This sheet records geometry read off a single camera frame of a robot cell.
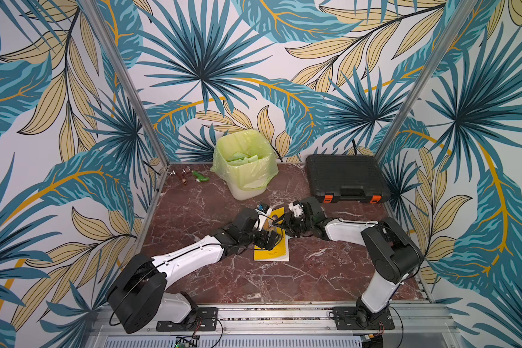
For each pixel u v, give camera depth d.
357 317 0.72
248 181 0.92
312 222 0.74
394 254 0.48
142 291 0.41
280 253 0.84
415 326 0.72
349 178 1.08
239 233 0.63
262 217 0.71
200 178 1.10
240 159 1.02
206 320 0.73
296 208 0.88
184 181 1.10
